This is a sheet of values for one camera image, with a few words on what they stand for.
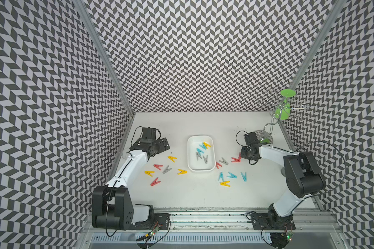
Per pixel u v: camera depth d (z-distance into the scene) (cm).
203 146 100
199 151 97
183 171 89
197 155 96
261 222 74
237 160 94
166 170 89
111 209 39
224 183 85
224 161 94
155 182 84
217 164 92
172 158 94
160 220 73
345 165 71
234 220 75
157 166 91
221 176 87
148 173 88
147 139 66
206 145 99
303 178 47
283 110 77
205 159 94
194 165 91
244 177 87
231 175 88
